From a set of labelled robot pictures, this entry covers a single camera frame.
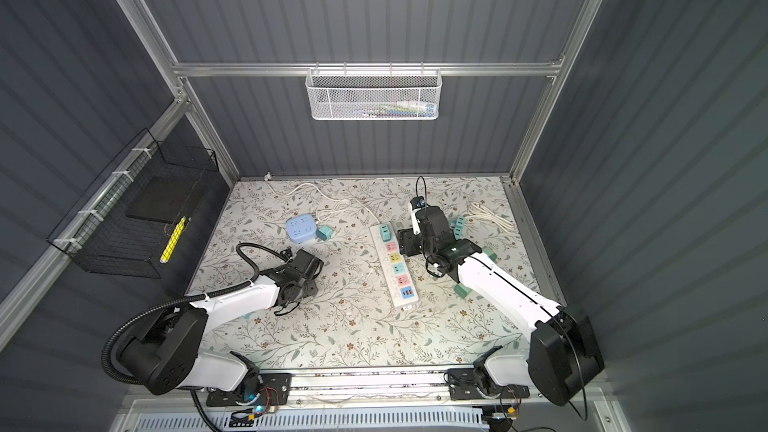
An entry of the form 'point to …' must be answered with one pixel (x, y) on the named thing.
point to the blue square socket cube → (301, 228)
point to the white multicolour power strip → (398, 277)
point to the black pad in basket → (162, 198)
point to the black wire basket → (128, 220)
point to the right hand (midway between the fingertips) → (411, 234)
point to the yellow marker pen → (172, 240)
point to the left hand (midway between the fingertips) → (307, 286)
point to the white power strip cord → (346, 201)
